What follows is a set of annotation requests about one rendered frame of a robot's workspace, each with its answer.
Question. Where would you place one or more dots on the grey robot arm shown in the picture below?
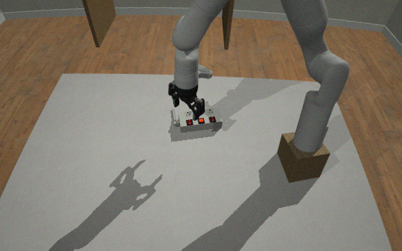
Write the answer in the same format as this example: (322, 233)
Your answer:
(308, 19)

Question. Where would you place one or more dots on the grey power strip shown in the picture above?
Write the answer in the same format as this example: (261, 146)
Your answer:
(209, 120)

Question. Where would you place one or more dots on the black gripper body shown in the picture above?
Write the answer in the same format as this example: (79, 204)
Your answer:
(189, 93)

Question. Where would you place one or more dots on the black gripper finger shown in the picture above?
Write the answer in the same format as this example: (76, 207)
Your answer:
(171, 92)
(199, 104)

